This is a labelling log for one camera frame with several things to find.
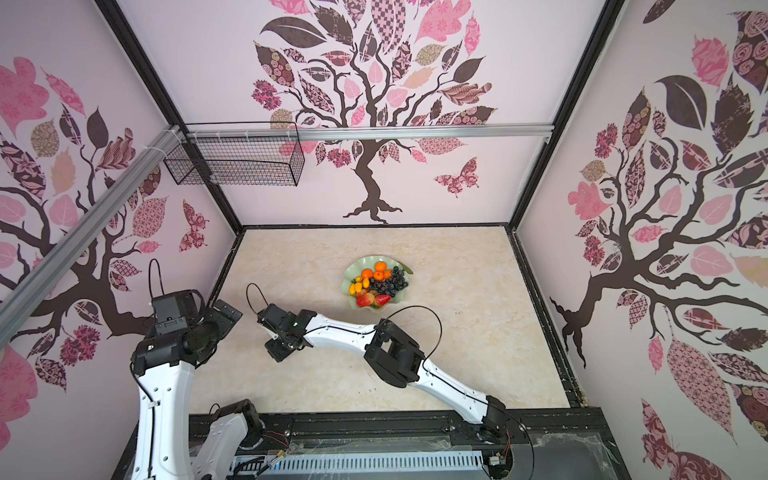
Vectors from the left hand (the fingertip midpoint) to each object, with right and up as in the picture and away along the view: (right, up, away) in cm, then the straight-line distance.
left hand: (228, 327), depth 74 cm
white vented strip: (+11, -31, -6) cm, 33 cm away
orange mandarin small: (+40, +11, +27) cm, 50 cm away
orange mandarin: (+37, +14, +28) cm, 49 cm away
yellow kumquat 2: (+33, +9, +24) cm, 42 cm away
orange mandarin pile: (+37, +11, +29) cm, 48 cm away
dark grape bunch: (+41, +8, +20) cm, 46 cm away
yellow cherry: (+30, +8, +21) cm, 38 cm away
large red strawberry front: (+39, +4, +20) cm, 43 cm away
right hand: (+6, -9, +14) cm, 18 cm away
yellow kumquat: (+30, +10, +26) cm, 41 cm away
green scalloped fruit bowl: (+28, +14, +27) cm, 42 cm away
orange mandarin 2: (+33, +12, +28) cm, 45 cm away
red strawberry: (+33, +4, +19) cm, 38 cm away
